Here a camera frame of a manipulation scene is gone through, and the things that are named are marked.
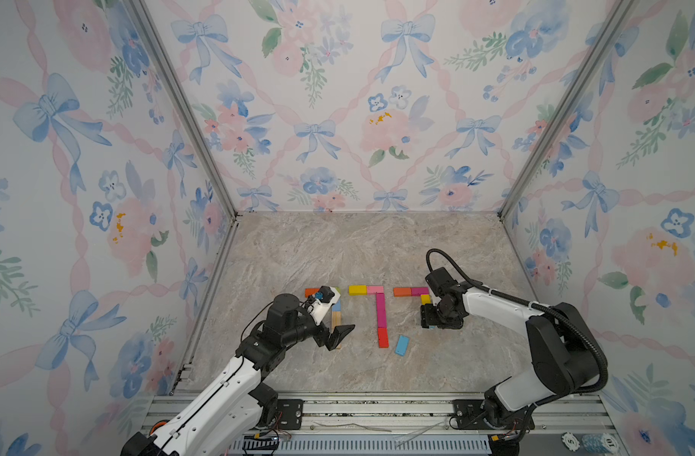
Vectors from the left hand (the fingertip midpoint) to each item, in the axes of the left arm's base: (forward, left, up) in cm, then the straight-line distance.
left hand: (343, 312), depth 76 cm
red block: (-2, -12, -15) cm, 19 cm away
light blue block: (+8, +3, -14) cm, 16 cm away
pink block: (+15, -9, -15) cm, 23 cm away
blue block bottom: (-4, -17, -15) cm, 23 cm away
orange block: (+15, -20, -15) cm, 29 cm away
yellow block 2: (+11, -27, -14) cm, 32 cm away
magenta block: (+12, -12, -15) cm, 23 cm away
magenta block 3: (+14, -24, -12) cm, 31 cm away
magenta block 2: (+6, -12, -14) cm, 19 cm away
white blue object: (-28, -60, -10) cm, 67 cm away
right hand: (+4, -28, -15) cm, 32 cm away
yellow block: (+15, -4, -15) cm, 22 cm away
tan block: (+4, +2, -14) cm, 15 cm away
